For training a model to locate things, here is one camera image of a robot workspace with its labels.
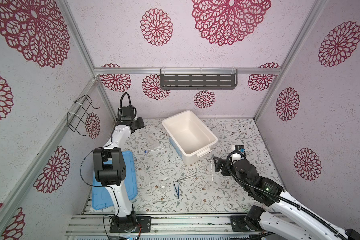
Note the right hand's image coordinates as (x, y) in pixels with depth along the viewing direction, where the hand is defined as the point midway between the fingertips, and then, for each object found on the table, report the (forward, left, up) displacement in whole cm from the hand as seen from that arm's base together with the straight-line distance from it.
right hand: (221, 156), depth 73 cm
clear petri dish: (-8, +30, -22) cm, 38 cm away
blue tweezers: (-11, +22, -22) cm, 33 cm away
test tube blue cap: (+15, +45, -20) cm, 51 cm away
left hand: (+27, +48, -6) cm, 55 cm away
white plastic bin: (+30, +15, -22) cm, 40 cm away
